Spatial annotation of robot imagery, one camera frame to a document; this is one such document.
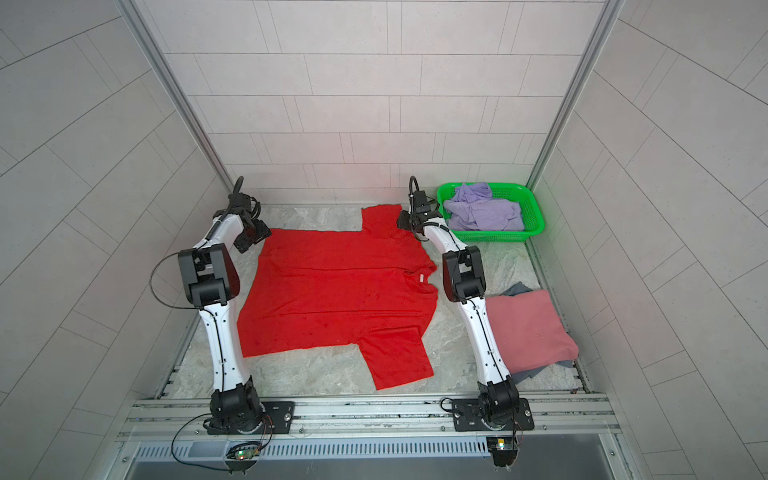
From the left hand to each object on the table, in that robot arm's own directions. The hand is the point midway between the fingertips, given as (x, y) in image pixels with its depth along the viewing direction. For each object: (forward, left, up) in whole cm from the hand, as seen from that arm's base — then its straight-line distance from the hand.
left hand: (264, 229), depth 108 cm
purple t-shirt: (+8, -77, +5) cm, 77 cm away
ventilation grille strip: (-65, -8, -2) cm, 65 cm away
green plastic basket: (+3, -97, +6) cm, 97 cm away
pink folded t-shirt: (-38, -85, +4) cm, 93 cm away
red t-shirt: (-22, -42, -2) cm, 47 cm away
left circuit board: (-65, -17, +3) cm, 67 cm away
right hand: (+7, -51, -2) cm, 51 cm away
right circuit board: (-64, -73, -1) cm, 97 cm away
